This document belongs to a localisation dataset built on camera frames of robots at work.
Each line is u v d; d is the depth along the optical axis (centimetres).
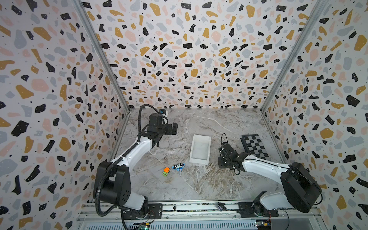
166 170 85
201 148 98
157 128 67
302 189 43
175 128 80
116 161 44
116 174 42
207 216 73
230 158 70
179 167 88
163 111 77
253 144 97
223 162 81
